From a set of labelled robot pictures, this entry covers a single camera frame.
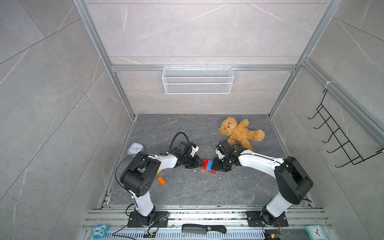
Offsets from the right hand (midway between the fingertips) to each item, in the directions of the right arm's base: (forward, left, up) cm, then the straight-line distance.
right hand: (215, 168), depth 88 cm
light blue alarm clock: (+15, +52, 0) cm, 55 cm away
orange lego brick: (-7, +31, 0) cm, 32 cm away
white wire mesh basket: (+52, +9, +27) cm, 59 cm away
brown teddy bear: (+23, -19, +4) cm, 30 cm away
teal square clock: (-32, -44, -2) cm, 55 cm away
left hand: (+3, +5, +1) cm, 6 cm away
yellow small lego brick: (0, +34, -3) cm, 34 cm away
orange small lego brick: (0, +6, -1) cm, 6 cm away
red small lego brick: (-1, +1, -1) cm, 2 cm away
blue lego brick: (+2, +3, +1) cm, 4 cm away
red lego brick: (+4, +5, +1) cm, 7 cm away
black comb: (-30, +9, -3) cm, 31 cm away
